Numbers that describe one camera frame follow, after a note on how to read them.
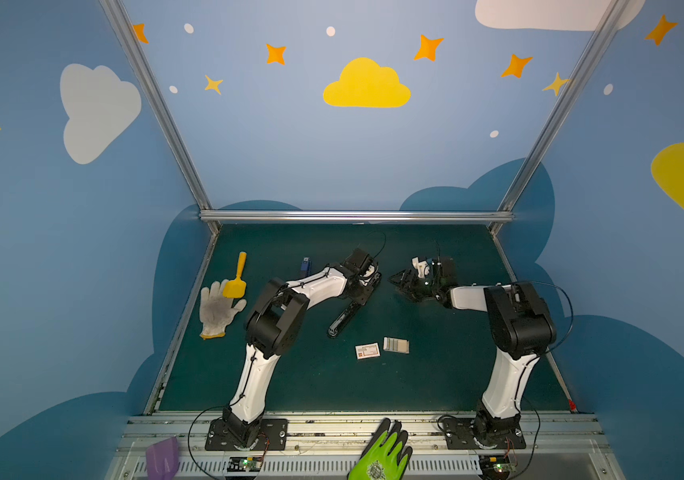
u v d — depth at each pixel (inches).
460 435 29.1
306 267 41.1
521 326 21.0
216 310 37.7
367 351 34.8
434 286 33.9
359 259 32.1
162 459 27.7
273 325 21.6
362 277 34.0
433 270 33.8
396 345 35.6
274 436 29.0
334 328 35.7
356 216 43.7
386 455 27.7
